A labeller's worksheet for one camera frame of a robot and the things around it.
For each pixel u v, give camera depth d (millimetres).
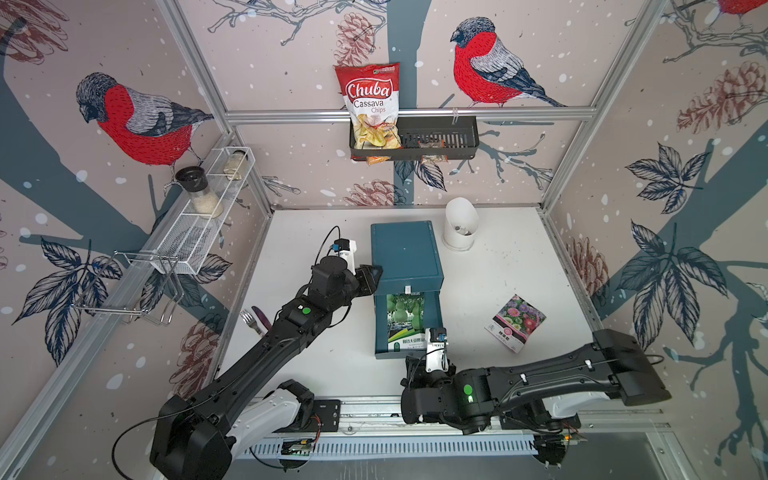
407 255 798
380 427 729
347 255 699
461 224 1067
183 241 715
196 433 377
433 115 905
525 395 448
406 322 815
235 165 858
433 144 916
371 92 815
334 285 570
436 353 620
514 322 899
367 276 671
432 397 513
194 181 683
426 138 1069
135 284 589
